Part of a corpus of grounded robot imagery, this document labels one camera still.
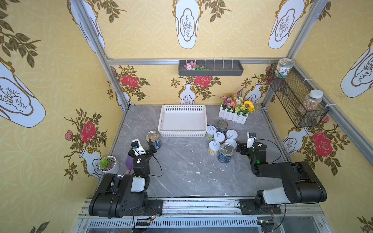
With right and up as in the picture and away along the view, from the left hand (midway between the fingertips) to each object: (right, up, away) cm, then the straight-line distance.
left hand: (137, 143), depth 86 cm
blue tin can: (+10, +2, +4) cm, 11 cm away
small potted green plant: (-14, -11, -5) cm, 18 cm away
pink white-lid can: (+58, -1, +6) cm, 58 cm away
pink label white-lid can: (+59, +4, +10) cm, 60 cm away
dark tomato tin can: (+53, +9, +12) cm, 55 cm away
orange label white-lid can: (+51, +3, +9) cm, 51 cm away
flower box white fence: (+62, +21, +14) cm, 67 cm away
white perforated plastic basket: (+26, +13, +23) cm, 37 cm away
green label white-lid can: (+46, +6, +13) cm, 48 cm away
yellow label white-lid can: (+47, -4, +6) cm, 47 cm away
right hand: (+69, 0, +8) cm, 69 cm away
